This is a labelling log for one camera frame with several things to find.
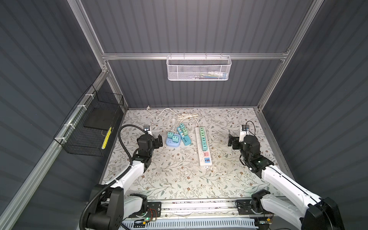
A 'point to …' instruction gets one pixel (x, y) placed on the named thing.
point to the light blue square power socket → (169, 143)
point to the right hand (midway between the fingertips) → (239, 135)
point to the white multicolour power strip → (204, 157)
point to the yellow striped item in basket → (105, 141)
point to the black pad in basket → (101, 118)
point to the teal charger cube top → (204, 146)
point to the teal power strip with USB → (186, 139)
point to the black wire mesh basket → (86, 130)
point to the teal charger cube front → (175, 139)
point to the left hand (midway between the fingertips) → (151, 136)
